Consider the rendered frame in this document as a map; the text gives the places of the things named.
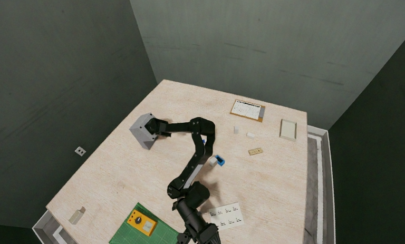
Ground white printed sheet of paper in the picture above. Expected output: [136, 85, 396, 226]
[209, 202, 245, 231]

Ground yellow multimeter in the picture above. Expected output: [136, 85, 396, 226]
[127, 210, 157, 236]

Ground green cutting mat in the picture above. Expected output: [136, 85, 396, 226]
[109, 203, 179, 244]

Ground blue rectangular block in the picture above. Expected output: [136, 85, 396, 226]
[215, 155, 225, 167]

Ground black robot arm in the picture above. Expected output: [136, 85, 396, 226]
[144, 117, 215, 244]

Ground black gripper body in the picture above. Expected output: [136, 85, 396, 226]
[184, 210, 219, 244]

